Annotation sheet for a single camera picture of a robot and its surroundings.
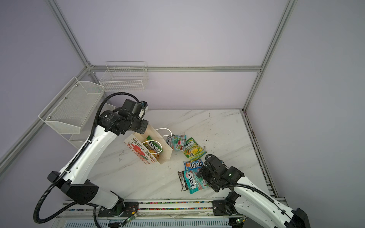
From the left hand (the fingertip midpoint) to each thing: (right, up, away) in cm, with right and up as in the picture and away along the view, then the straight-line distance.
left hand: (140, 125), depth 72 cm
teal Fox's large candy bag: (+28, -33, +7) cm, 44 cm away
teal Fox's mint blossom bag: (+17, -12, +24) cm, 32 cm away
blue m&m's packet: (+28, -26, +16) cm, 41 cm away
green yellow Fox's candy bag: (+3, -13, +13) cm, 19 cm away
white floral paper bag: (-2, -8, -1) cm, 9 cm away
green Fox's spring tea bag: (+28, -17, +21) cm, 39 cm away
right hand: (+31, -30, +4) cm, 43 cm away
